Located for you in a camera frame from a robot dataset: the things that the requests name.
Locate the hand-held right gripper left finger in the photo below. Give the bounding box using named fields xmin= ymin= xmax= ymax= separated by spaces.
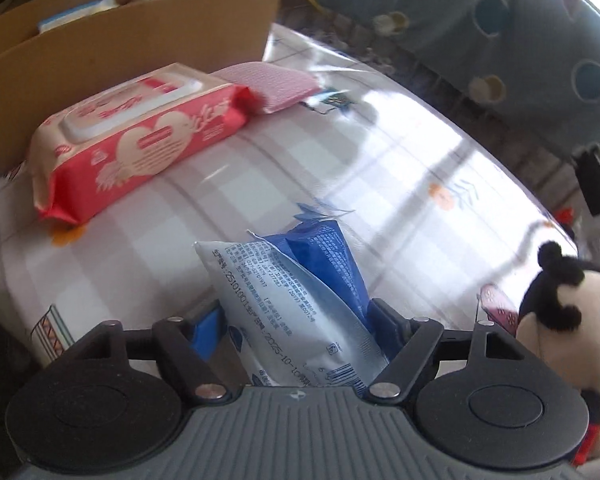
xmin=75 ymin=301 xmax=231 ymax=406

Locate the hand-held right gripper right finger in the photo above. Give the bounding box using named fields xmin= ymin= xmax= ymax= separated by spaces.
xmin=365 ymin=299 xmax=526 ymax=403

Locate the light blue plastic packet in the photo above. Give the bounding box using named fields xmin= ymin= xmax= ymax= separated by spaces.
xmin=195 ymin=240 xmax=391 ymax=388

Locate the dark blue plastic packet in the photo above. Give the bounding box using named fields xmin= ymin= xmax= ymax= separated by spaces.
xmin=250 ymin=220 xmax=376 ymax=336

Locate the brown cardboard box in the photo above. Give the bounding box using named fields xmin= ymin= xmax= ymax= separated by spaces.
xmin=0 ymin=0 xmax=283 ymax=173

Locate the white box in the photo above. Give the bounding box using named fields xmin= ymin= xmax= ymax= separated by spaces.
xmin=37 ymin=0 xmax=120 ymax=35

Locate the checked printed sheet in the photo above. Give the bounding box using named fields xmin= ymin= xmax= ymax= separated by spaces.
xmin=0 ymin=22 xmax=581 ymax=376

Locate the black-haired plush doll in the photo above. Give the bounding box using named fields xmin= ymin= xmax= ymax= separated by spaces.
xmin=515 ymin=241 xmax=600 ymax=463

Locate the pink wet wipes pack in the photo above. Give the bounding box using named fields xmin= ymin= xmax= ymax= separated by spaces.
xmin=30 ymin=62 xmax=253 ymax=226

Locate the pink folded towel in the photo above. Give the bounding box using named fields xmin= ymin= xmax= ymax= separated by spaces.
xmin=215 ymin=60 xmax=323 ymax=113

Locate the blue dotted hanging blanket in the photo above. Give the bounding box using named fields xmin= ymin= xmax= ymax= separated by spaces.
xmin=310 ymin=0 xmax=600 ymax=161

